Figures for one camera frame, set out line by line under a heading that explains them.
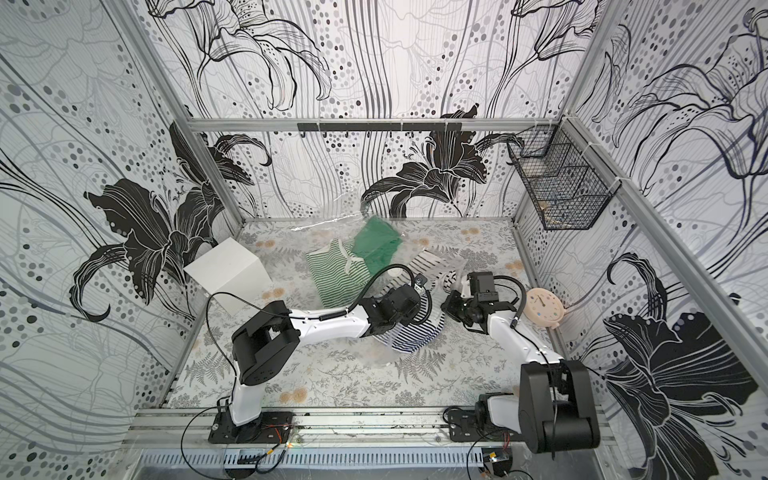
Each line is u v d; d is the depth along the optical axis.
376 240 1.11
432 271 1.02
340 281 0.99
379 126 0.90
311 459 0.69
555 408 0.43
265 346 0.48
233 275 0.86
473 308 0.66
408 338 0.84
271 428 0.72
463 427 0.72
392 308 0.67
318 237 1.14
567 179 0.88
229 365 0.52
